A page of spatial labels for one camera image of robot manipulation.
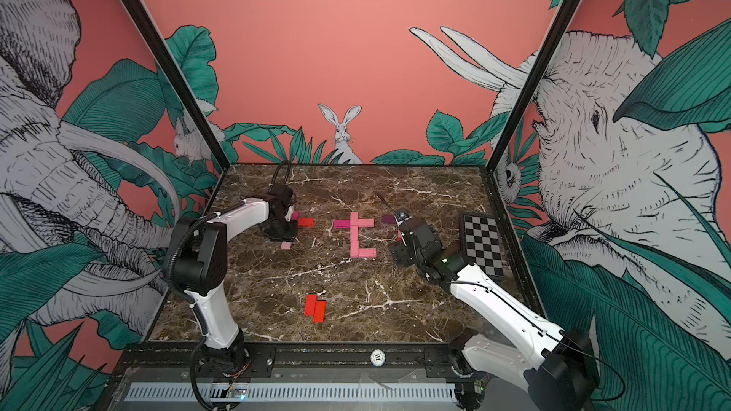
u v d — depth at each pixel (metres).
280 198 0.82
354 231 1.00
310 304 0.84
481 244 0.95
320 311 0.82
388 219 1.04
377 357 0.75
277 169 1.22
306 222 1.02
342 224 1.01
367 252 0.94
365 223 1.01
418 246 0.58
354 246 0.95
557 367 0.38
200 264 0.51
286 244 0.92
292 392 0.70
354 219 1.04
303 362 0.75
